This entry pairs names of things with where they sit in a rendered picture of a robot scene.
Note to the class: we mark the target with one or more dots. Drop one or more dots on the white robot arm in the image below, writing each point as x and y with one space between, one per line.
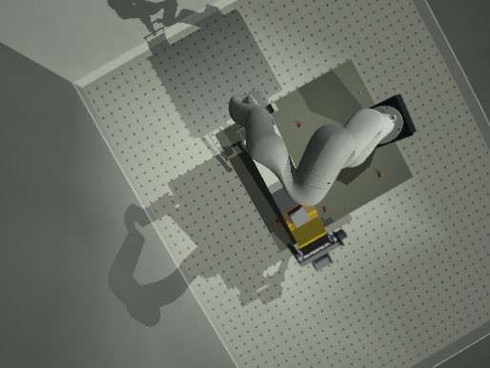
330 149

